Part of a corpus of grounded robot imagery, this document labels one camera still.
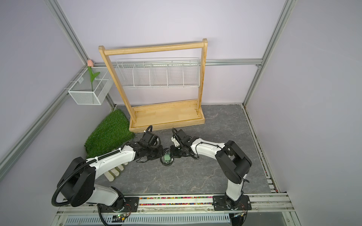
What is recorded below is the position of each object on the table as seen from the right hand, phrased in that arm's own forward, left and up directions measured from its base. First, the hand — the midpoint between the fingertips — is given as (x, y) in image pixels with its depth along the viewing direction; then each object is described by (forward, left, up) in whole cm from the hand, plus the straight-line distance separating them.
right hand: (169, 154), depth 87 cm
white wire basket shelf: (+51, +8, +26) cm, 58 cm away
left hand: (-1, +2, +2) cm, 3 cm away
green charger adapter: (-1, +1, -1) cm, 2 cm away
